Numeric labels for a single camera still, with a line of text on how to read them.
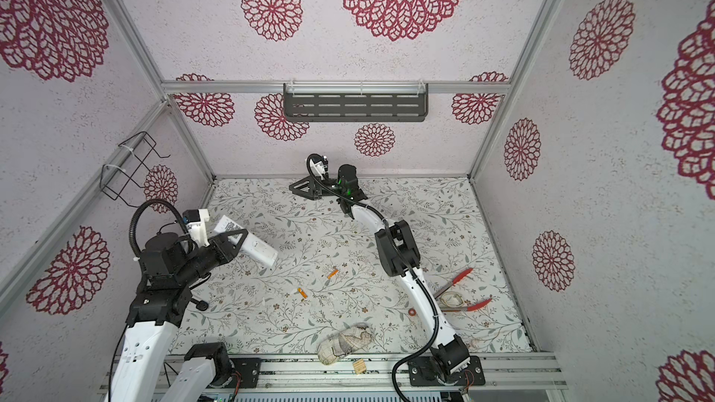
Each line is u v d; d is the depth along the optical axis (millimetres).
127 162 776
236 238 684
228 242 669
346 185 849
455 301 864
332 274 922
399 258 715
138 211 501
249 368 747
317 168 894
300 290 880
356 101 924
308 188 939
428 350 664
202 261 605
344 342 762
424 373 730
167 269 514
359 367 744
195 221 623
